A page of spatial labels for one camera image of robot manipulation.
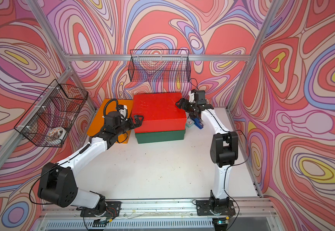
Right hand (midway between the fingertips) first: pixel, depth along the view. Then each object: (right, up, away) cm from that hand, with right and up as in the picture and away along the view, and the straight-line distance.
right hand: (180, 108), depth 94 cm
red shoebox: (-13, -3, -3) cm, 13 cm away
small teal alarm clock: (+9, -10, +14) cm, 19 cm away
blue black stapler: (+15, -10, +13) cm, 22 cm away
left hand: (-24, -7, -10) cm, 27 cm away
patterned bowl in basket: (-63, -15, -25) cm, 69 cm away
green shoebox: (-23, -19, -1) cm, 30 cm away
